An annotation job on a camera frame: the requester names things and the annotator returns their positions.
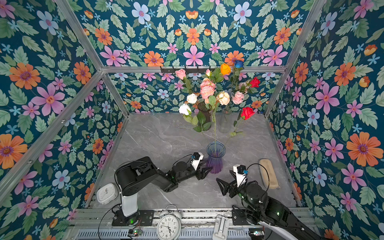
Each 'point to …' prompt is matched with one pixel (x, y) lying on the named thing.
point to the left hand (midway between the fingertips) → (211, 162)
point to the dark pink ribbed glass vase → (202, 107)
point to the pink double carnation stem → (238, 97)
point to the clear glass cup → (225, 120)
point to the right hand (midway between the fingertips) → (223, 176)
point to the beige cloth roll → (273, 182)
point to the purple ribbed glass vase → (215, 151)
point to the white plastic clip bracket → (221, 227)
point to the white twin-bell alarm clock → (169, 225)
